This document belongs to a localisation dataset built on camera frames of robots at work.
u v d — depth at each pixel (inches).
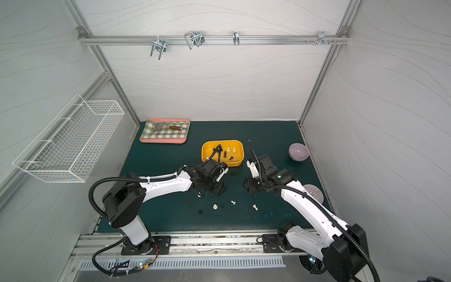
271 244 29.0
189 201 33.5
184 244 29.5
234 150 41.1
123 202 17.8
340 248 15.0
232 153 41.1
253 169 28.7
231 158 39.9
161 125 45.8
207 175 27.1
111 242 23.8
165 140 44.0
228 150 41.1
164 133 45.1
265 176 23.4
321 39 30.2
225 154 39.9
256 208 32.9
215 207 32.9
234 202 33.4
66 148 26.5
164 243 28.8
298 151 40.3
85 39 30.2
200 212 32.2
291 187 19.8
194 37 30.2
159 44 30.7
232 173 37.6
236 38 30.8
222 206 32.8
